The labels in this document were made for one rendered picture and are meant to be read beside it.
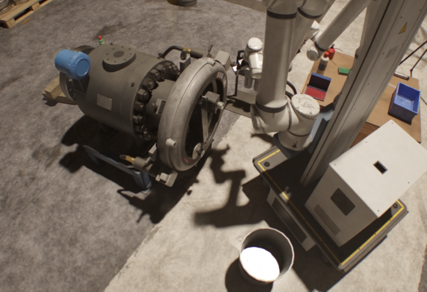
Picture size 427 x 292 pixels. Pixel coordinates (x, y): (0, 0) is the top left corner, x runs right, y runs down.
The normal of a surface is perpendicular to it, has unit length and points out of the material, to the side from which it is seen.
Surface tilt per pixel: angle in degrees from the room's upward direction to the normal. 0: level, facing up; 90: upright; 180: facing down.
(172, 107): 37
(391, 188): 0
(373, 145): 0
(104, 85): 42
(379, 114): 0
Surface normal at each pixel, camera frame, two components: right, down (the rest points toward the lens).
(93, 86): -0.33, 0.11
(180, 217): 0.00, -0.62
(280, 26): -0.17, 0.66
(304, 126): 0.12, 0.78
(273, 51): -0.47, 0.60
